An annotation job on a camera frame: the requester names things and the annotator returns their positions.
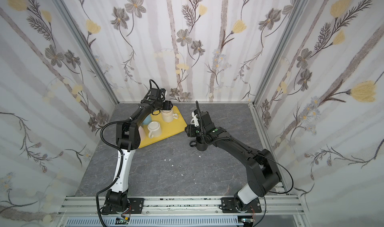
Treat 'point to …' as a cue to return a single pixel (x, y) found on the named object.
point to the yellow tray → (167, 128)
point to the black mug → (200, 143)
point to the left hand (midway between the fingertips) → (168, 100)
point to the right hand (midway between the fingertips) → (186, 124)
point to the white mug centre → (155, 130)
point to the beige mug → (168, 116)
